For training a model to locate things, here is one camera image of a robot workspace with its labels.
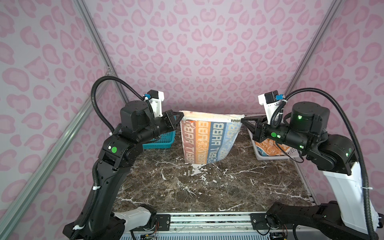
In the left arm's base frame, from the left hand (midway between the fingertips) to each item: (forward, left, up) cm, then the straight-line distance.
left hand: (183, 110), depth 54 cm
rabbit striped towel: (-1, -10, -15) cm, 18 cm away
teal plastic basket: (+14, +15, -39) cm, 44 cm away
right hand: (-5, -21, 0) cm, 21 cm away
